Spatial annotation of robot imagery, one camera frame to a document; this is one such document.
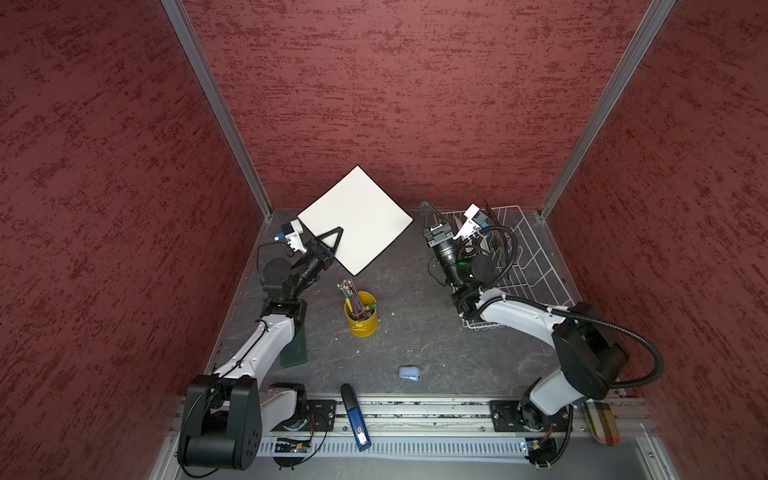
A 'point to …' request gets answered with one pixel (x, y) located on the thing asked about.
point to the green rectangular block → (295, 352)
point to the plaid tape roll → (602, 423)
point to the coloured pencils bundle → (353, 299)
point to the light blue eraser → (410, 372)
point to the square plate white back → (368, 216)
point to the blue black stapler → (359, 425)
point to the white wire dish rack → (534, 276)
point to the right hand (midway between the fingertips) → (416, 209)
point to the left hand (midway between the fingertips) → (345, 234)
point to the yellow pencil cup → (367, 326)
